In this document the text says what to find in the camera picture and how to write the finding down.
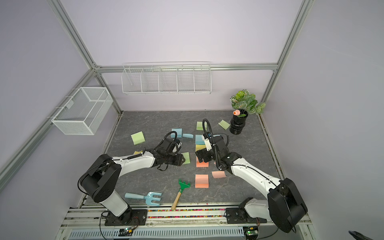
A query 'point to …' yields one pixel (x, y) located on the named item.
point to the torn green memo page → (224, 124)
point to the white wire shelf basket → (171, 78)
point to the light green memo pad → (138, 138)
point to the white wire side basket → (84, 112)
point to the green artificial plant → (243, 99)
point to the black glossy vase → (238, 121)
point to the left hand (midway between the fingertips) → (182, 160)
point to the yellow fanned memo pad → (136, 152)
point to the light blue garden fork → (149, 197)
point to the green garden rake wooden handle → (182, 185)
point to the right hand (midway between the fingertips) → (202, 149)
